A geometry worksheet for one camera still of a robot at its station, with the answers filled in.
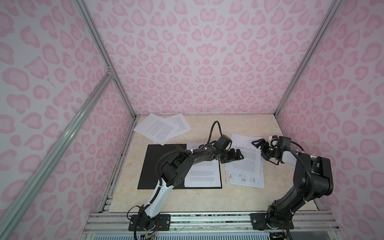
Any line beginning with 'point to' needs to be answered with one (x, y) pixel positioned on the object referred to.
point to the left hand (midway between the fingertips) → (239, 159)
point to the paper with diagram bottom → (249, 178)
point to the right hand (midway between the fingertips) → (257, 144)
